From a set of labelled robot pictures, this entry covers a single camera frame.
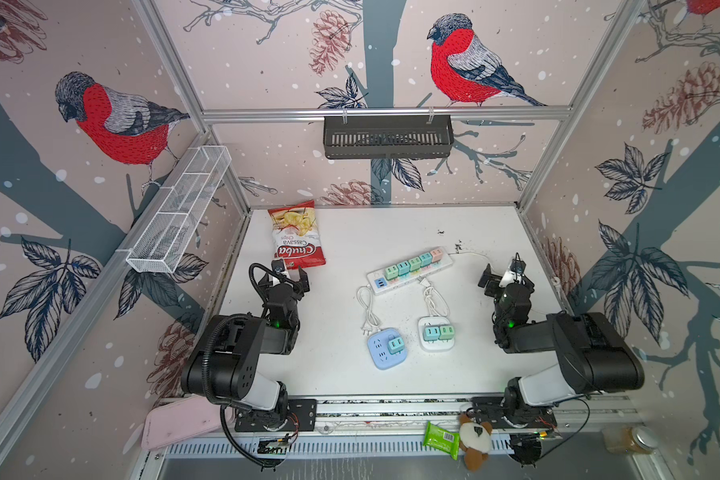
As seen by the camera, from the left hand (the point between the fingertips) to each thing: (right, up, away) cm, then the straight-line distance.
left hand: (281, 269), depth 89 cm
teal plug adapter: (+45, +2, +7) cm, 46 cm away
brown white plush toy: (+52, -38, -20) cm, 67 cm away
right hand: (+68, -1, 0) cm, 68 cm away
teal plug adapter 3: (+44, -17, -8) cm, 48 cm away
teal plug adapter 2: (+34, -19, -11) cm, 40 cm away
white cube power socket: (+47, -21, -6) cm, 52 cm away
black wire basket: (+33, +45, +15) cm, 58 cm away
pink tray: (-21, -36, -15) cm, 44 cm away
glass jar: (+83, -33, -26) cm, 93 cm away
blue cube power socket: (+29, -21, -6) cm, 37 cm away
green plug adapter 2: (+48, -17, -8) cm, 51 cm away
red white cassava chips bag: (0, +10, +17) cm, 20 cm away
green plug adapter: (+34, -2, +4) cm, 34 cm away
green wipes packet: (+44, -38, -19) cm, 61 cm away
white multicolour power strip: (+39, -1, +6) cm, 40 cm away
